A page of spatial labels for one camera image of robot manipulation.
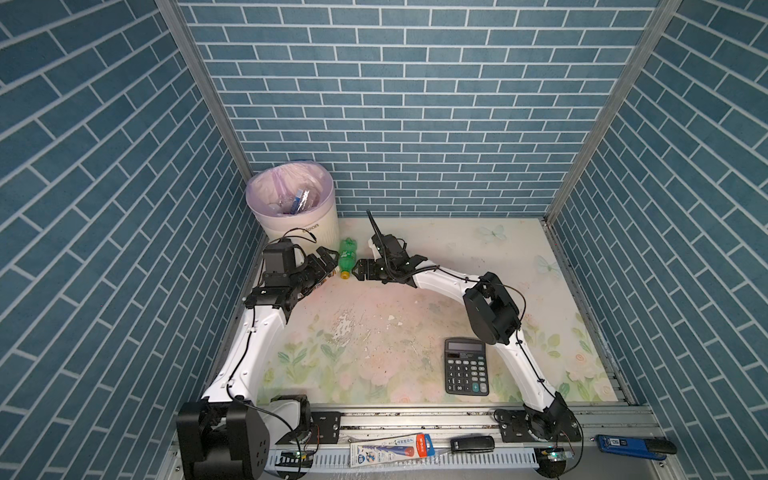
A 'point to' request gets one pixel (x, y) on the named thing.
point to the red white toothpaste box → (391, 449)
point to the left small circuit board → (291, 459)
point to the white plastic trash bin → (309, 235)
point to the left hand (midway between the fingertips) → (332, 260)
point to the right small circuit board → (556, 454)
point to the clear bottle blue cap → (300, 201)
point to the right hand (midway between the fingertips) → (357, 268)
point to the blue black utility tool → (650, 448)
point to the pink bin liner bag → (291, 192)
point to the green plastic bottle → (347, 257)
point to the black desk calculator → (466, 366)
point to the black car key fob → (472, 444)
